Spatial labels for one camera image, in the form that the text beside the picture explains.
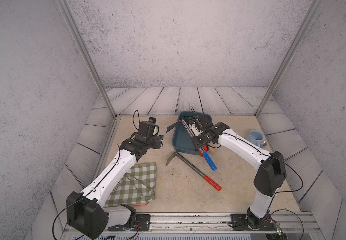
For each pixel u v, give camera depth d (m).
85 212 0.38
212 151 0.90
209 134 0.61
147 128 0.58
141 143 0.57
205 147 0.73
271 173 0.46
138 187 0.85
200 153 0.82
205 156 0.81
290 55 0.86
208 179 0.86
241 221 0.73
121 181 0.85
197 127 0.69
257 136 1.02
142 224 0.73
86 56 0.87
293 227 0.73
